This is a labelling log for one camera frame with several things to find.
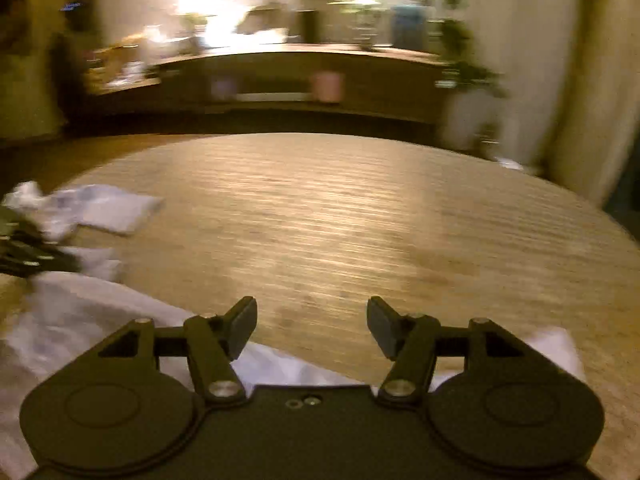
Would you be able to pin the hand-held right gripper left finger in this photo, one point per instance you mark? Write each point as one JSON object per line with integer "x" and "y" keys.
{"x": 242, "y": 325}

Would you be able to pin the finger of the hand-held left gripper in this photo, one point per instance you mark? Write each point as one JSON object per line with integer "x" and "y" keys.
{"x": 35, "y": 257}

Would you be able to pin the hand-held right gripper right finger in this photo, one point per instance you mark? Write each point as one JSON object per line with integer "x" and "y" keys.
{"x": 381, "y": 325}

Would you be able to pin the white garment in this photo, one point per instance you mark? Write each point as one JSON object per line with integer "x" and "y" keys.
{"x": 75, "y": 320}

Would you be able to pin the lace tablecloth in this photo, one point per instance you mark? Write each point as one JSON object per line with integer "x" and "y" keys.
{"x": 350, "y": 210}

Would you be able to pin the red round lantern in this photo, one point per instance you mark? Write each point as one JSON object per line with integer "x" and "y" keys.
{"x": 327, "y": 86}

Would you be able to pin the wooden sideboard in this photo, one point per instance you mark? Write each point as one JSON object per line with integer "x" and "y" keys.
{"x": 275, "y": 70}

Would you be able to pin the green leafy plant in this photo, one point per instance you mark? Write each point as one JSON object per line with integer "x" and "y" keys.
{"x": 465, "y": 45}

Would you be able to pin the beige curtain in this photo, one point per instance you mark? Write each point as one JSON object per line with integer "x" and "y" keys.
{"x": 560, "y": 85}

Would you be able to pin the blue picture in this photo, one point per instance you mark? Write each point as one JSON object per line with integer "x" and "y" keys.
{"x": 409, "y": 25}

